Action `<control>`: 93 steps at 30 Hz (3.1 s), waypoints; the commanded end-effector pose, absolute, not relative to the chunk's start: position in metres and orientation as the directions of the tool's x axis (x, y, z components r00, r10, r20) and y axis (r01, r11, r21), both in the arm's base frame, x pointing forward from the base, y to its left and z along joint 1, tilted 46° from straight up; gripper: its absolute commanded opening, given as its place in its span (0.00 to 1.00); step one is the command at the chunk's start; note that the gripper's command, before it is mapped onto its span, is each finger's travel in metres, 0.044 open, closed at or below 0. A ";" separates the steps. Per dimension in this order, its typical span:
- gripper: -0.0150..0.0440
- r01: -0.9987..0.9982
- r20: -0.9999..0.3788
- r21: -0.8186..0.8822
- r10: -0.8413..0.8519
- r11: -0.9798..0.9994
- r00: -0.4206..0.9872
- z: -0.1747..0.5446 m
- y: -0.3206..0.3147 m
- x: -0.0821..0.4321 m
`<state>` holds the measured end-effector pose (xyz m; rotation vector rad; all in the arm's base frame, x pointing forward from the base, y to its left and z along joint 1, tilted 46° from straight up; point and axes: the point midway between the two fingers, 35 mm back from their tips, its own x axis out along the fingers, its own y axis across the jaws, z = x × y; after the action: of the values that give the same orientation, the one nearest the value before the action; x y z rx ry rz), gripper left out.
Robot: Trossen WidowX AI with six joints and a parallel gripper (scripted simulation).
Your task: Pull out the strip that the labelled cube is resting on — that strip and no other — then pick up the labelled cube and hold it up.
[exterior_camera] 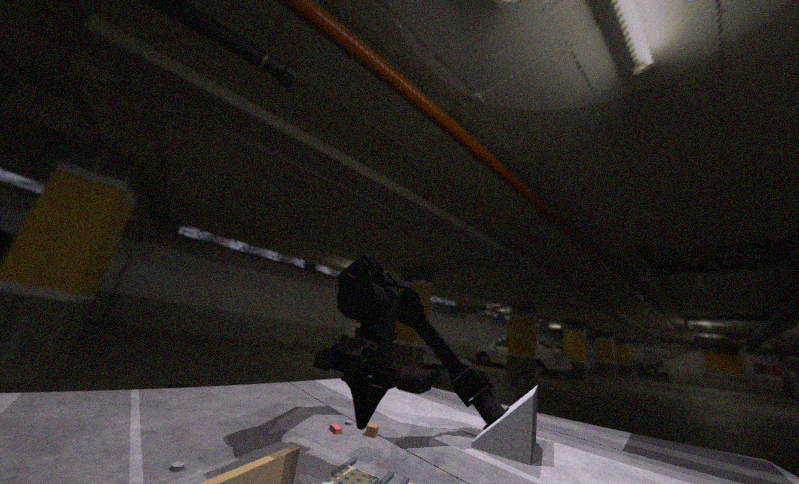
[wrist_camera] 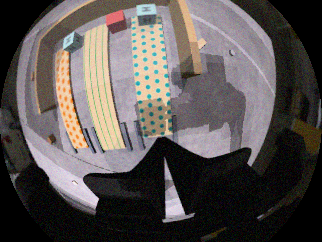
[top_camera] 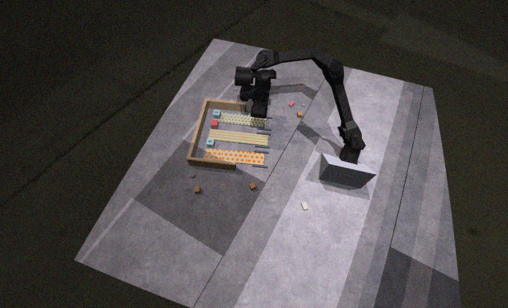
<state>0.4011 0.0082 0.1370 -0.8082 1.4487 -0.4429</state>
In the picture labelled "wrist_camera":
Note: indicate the beige strip with teal polka dots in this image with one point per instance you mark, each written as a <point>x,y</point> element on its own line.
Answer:
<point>153,97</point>

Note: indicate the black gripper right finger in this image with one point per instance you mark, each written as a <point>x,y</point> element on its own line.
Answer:
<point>190,171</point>

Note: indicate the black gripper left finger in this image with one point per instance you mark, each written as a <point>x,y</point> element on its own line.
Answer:
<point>145,182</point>

